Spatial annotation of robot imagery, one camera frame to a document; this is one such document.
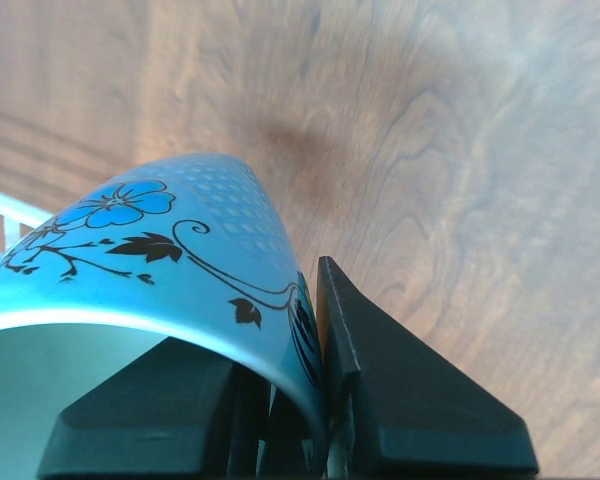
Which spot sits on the blue floral mug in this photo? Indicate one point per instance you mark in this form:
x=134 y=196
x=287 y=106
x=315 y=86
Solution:
x=189 y=248

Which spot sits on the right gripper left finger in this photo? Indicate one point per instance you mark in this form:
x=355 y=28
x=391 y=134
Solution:
x=166 y=415

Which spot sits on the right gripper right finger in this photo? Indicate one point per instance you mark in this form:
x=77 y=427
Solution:
x=397 y=408

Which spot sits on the white wire dish rack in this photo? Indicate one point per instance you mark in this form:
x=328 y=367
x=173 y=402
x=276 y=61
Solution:
x=17 y=218

